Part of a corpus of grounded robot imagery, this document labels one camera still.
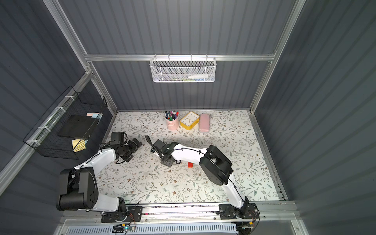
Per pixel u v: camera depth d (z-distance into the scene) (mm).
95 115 812
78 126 754
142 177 864
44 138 621
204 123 1119
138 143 848
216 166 556
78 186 950
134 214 733
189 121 1112
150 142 744
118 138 722
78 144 608
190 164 908
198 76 912
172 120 992
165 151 668
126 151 771
